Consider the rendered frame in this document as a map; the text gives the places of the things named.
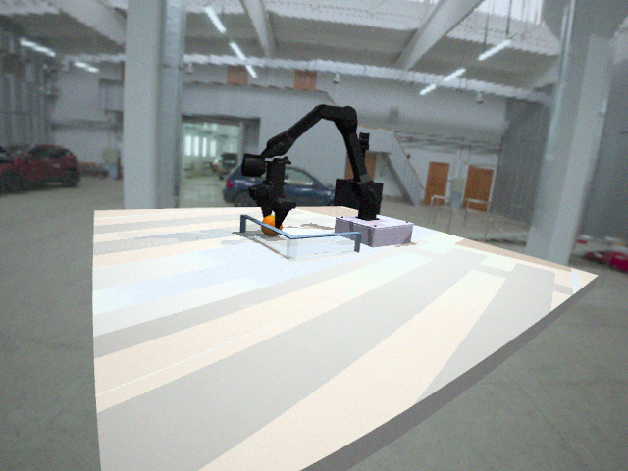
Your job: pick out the translucent orange ball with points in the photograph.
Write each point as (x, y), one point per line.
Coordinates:
(270, 220)

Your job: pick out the clear l-shaped low wall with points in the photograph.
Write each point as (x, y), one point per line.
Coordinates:
(300, 249)

